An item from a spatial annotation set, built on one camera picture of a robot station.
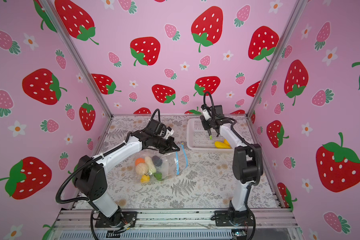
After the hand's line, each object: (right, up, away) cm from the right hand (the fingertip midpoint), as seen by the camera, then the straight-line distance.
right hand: (204, 119), depth 95 cm
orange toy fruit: (-41, -26, -5) cm, 49 cm away
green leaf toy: (-28, -33, -12) cm, 45 cm away
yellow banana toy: (+12, -17, +3) cm, 21 cm away
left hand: (-15, -17, -15) cm, 27 cm away
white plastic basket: (-3, -13, +11) cm, 18 cm away
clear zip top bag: (-19, -25, -16) cm, 35 cm away
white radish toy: (-34, -28, -5) cm, 45 cm away
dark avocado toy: (-30, -26, -4) cm, 40 cm away
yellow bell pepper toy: (+15, -15, +4) cm, 21 cm away
